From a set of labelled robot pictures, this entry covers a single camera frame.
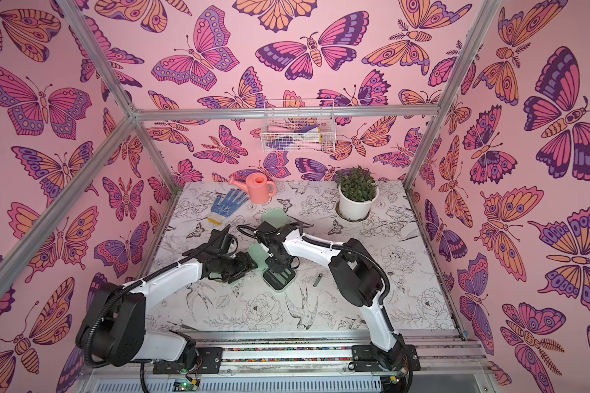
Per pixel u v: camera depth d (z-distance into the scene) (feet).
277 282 2.94
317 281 2.95
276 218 3.59
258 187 3.52
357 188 3.13
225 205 3.72
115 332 1.40
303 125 3.11
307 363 2.43
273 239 2.25
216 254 2.29
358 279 1.69
